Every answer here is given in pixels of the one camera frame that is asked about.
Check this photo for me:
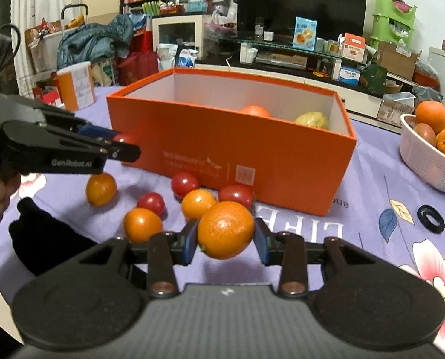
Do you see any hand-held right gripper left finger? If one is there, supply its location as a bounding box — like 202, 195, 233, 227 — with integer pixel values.
77, 220, 200, 299

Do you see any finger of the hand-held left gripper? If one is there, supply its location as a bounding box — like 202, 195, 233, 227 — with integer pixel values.
77, 121, 115, 143
94, 141, 141, 164

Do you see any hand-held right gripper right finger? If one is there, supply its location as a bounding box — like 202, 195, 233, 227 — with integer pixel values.
254, 217, 376, 298

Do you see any red cherry tomato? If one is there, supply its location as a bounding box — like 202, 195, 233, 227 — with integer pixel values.
218, 184, 255, 211
112, 133, 139, 146
171, 172, 201, 199
137, 192, 166, 217

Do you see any small orange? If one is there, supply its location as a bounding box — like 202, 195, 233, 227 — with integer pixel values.
85, 173, 117, 207
123, 207, 164, 243
197, 201, 255, 260
181, 189, 217, 220

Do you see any orange cardboard box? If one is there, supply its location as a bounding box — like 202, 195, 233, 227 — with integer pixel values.
106, 68, 357, 217

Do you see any yellow-green pear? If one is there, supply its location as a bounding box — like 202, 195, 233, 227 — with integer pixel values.
294, 111, 329, 130

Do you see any red bag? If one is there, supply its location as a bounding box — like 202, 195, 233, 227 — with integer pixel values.
114, 50, 159, 86

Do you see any blue-grey jacket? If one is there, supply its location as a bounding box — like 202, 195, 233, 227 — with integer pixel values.
57, 14, 133, 70

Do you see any white and blue bag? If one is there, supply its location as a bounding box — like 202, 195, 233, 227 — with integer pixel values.
178, 48, 198, 69

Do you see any purple floral tablecloth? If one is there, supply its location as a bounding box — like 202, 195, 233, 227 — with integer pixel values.
0, 86, 445, 359

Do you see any white glass-door cabinet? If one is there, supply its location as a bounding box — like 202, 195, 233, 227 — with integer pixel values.
152, 14, 204, 62

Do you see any silver media player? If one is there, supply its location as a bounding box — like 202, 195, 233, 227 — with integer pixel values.
255, 54, 308, 70

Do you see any white plastic bowl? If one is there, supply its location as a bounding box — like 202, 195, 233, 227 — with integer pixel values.
400, 114, 445, 193

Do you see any blue and white tissue box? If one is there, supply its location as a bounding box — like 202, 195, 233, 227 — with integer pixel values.
338, 66, 361, 85

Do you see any clear plastic container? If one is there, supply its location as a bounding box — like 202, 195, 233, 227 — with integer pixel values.
377, 92, 417, 122

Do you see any dark green gift bag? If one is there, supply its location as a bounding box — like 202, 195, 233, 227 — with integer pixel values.
360, 63, 388, 96

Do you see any blue snack box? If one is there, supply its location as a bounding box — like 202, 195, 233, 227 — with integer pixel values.
293, 17, 317, 51

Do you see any orange and white carton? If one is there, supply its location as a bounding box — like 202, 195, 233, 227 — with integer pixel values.
340, 33, 368, 64

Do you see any brown cardboard box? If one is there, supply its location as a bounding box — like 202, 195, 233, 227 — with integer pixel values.
377, 41, 421, 80

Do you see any black television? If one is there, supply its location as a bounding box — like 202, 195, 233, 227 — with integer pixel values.
238, 0, 368, 40

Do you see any green plastic rack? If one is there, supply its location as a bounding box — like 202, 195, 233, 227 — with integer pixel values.
370, 0, 417, 51

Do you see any black ring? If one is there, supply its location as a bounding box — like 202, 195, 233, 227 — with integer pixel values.
417, 204, 445, 234

